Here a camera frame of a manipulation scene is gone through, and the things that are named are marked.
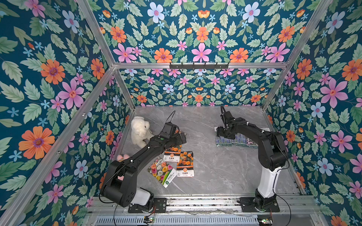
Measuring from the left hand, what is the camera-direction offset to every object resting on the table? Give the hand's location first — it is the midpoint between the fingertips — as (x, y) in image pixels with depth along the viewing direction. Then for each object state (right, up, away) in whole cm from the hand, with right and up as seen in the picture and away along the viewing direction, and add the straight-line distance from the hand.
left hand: (182, 138), depth 88 cm
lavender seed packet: (+27, -4, +11) cm, 29 cm away
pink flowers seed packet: (+62, +5, +17) cm, 65 cm away
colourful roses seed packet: (-11, -21, -3) cm, 23 cm away
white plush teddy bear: (-25, +5, -4) cm, 26 cm away
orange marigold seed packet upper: (-7, -12, +5) cm, 14 cm away
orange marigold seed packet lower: (+2, -18, -1) cm, 18 cm away
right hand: (+30, +2, +11) cm, 32 cm away
